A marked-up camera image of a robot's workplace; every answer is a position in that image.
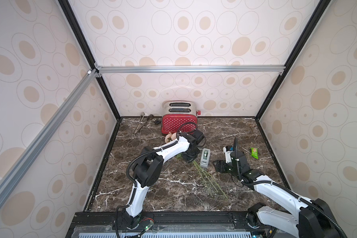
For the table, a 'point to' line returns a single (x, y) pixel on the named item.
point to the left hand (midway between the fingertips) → (201, 157)
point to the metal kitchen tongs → (149, 117)
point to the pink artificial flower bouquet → (211, 182)
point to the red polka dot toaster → (179, 116)
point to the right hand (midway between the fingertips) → (223, 161)
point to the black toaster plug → (157, 122)
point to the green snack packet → (254, 152)
